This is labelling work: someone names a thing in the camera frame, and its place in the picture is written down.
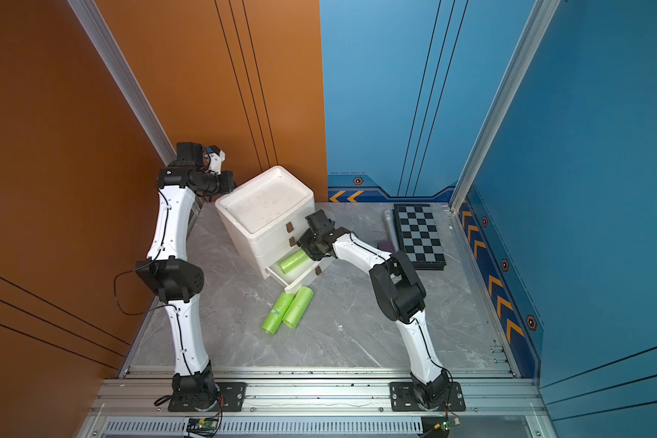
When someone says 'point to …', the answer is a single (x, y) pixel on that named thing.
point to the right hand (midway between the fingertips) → (298, 244)
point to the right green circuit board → (446, 424)
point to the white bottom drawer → (298, 268)
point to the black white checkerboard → (418, 236)
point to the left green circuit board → (203, 426)
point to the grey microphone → (389, 221)
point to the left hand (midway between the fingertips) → (238, 179)
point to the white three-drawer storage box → (265, 217)
